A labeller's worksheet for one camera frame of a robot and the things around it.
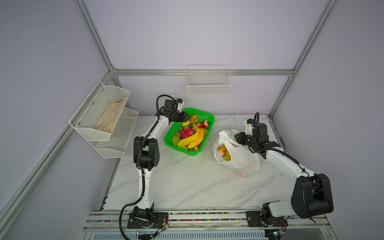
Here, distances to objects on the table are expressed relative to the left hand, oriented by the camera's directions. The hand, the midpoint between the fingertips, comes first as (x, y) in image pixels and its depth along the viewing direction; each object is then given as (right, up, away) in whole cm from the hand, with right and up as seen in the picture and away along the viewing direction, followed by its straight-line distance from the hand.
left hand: (186, 117), depth 99 cm
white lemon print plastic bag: (+32, -26, -22) cm, 47 cm away
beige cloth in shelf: (-40, -2, -21) cm, 45 cm away
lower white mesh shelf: (-29, -12, -31) cm, 44 cm away
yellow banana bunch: (+6, -15, -6) cm, 17 cm away
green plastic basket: (-9, -7, +5) cm, 12 cm away
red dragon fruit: (0, -10, 0) cm, 10 cm away
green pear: (-7, -15, -1) cm, 17 cm away
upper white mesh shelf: (-48, -2, -20) cm, 52 cm away
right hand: (+30, -11, -12) cm, 34 cm away
